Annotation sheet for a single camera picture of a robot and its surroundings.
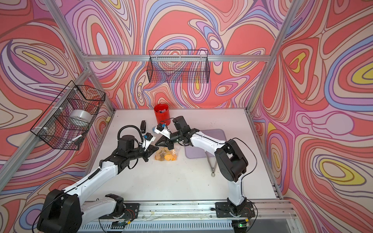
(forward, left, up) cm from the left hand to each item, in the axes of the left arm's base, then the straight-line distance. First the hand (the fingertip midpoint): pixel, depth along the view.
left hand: (158, 148), depth 82 cm
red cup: (+31, +2, -4) cm, 32 cm away
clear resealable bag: (+2, -1, -11) cm, 11 cm away
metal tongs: (-6, -33, -13) cm, 36 cm away
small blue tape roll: (+24, +8, -12) cm, 28 cm away
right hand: (0, 0, +1) cm, 1 cm away
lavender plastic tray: (+4, -20, -12) cm, 24 cm away
